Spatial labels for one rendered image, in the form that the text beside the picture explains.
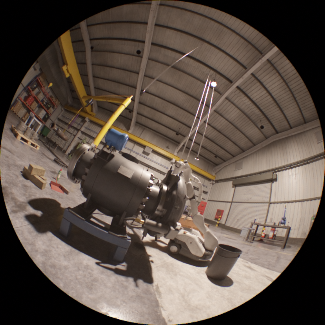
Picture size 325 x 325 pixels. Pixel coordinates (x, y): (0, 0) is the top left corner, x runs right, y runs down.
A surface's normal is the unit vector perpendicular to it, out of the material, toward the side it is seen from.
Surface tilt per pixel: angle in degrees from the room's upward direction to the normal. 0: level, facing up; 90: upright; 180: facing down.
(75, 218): 90
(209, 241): 90
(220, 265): 93
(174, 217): 98
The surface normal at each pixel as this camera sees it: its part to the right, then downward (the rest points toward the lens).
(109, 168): 0.44, -0.44
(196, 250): -0.39, -0.46
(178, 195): -0.09, -0.66
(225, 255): -0.61, -0.44
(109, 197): 0.14, 0.21
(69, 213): 0.33, -0.18
